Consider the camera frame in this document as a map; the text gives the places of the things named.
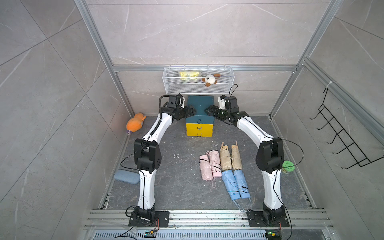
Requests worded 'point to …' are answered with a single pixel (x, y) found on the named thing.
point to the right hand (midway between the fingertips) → (209, 111)
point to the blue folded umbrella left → (229, 179)
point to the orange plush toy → (135, 123)
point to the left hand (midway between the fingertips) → (192, 109)
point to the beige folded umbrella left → (225, 157)
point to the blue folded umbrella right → (243, 186)
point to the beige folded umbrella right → (236, 160)
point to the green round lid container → (286, 163)
